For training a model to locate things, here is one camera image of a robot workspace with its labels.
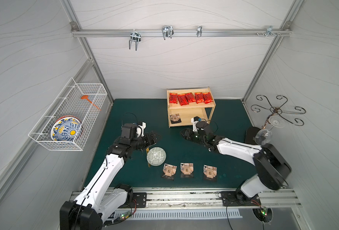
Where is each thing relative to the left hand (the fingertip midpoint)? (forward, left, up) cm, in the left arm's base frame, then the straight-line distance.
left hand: (158, 139), depth 76 cm
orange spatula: (+18, +41, +13) cm, 47 cm away
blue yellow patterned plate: (-4, +39, +15) cm, 42 cm away
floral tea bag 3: (+27, -9, -16) cm, 33 cm away
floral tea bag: (-10, -6, -19) cm, 22 cm away
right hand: (+9, -13, -6) cm, 17 cm away
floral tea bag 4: (-10, -30, -19) cm, 38 cm away
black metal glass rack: (+11, -62, +13) cm, 64 cm away
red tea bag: (+28, -8, +4) cm, 29 cm away
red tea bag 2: (+27, -14, +4) cm, 30 cm away
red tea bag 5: (+28, -29, +5) cm, 41 cm away
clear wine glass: (+1, -55, +3) cm, 55 cm away
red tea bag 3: (+29, -18, +4) cm, 34 cm away
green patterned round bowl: (-2, +3, -18) cm, 18 cm away
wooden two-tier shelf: (+36, -31, -16) cm, 50 cm away
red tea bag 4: (+29, -24, +5) cm, 38 cm away
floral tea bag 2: (-9, -16, -18) cm, 26 cm away
